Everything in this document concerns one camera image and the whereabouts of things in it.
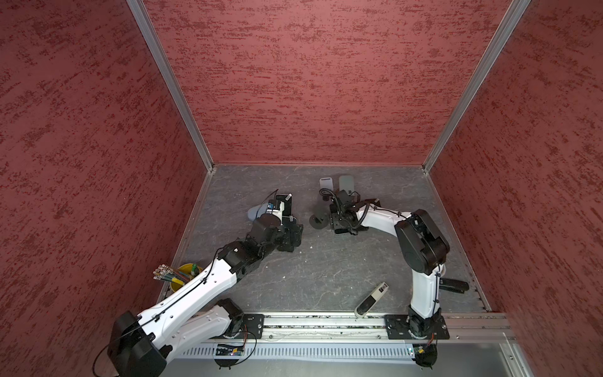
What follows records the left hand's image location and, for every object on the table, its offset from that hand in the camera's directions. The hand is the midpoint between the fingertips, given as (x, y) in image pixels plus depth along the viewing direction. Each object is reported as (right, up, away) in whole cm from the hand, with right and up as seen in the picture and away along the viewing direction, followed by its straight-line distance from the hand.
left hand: (290, 230), depth 78 cm
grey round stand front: (+14, +17, +25) cm, 33 cm away
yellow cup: (-34, -12, -3) cm, 36 cm away
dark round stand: (+11, +1, +17) cm, 20 cm away
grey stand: (+24, +17, +26) cm, 39 cm away
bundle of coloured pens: (-37, -12, -8) cm, 40 cm away
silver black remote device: (+27, -23, -2) cm, 35 cm away
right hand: (+19, -2, +21) cm, 29 cm away
